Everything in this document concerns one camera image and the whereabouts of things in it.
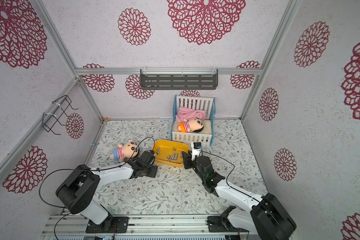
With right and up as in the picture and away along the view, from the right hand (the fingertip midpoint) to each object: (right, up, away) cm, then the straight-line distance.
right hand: (187, 152), depth 84 cm
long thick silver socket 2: (-7, -5, +14) cm, 16 cm away
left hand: (-22, -12, +9) cm, 27 cm away
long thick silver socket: (-9, -5, +14) cm, 17 cm away
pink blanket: (+2, +25, +27) cm, 37 cm away
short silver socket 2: (-11, -5, +14) cm, 19 cm away
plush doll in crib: (+6, +16, +19) cm, 25 cm away
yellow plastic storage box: (-11, -3, +17) cm, 21 cm away
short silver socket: (-8, 0, +19) cm, 21 cm away
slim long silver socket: (-19, -1, +17) cm, 25 cm away
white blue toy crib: (+13, +9, +17) cm, 23 cm away
